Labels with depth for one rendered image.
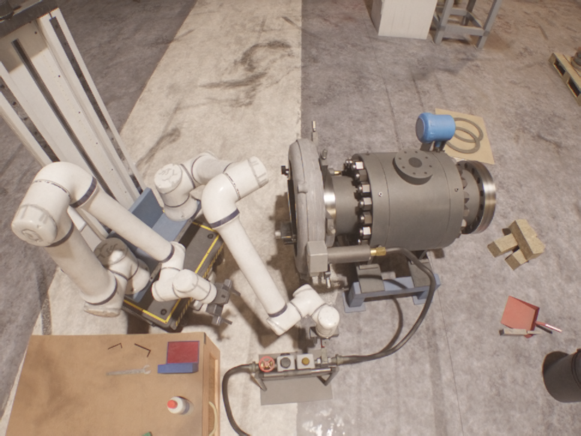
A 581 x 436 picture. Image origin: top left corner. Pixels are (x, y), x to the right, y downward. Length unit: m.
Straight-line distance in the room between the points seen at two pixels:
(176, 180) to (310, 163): 0.66
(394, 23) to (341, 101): 1.93
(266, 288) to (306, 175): 0.55
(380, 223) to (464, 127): 2.34
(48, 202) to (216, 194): 0.51
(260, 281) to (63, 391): 1.18
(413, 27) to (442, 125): 3.56
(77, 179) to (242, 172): 0.53
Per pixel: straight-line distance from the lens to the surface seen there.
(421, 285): 2.12
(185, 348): 1.71
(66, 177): 1.07
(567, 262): 3.22
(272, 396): 2.07
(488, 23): 5.54
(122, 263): 1.54
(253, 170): 1.17
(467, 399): 2.33
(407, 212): 1.67
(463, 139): 3.61
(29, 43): 1.34
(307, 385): 2.08
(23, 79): 1.34
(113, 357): 1.84
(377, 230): 1.65
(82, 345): 1.95
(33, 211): 1.00
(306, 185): 1.45
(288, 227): 1.74
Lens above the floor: 2.07
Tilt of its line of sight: 55 degrees down
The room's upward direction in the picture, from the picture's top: straight up
